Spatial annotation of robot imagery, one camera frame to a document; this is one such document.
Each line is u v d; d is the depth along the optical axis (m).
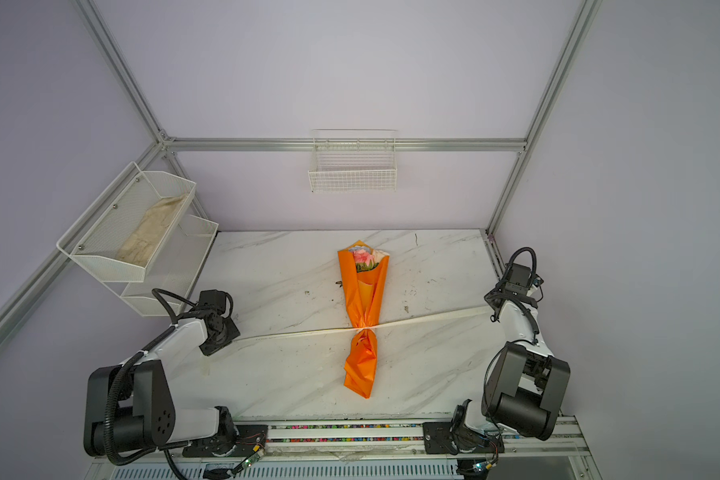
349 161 0.95
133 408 0.42
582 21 0.69
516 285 0.68
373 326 0.90
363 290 0.98
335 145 0.94
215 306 0.72
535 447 0.73
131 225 0.79
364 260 1.04
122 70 0.76
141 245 0.76
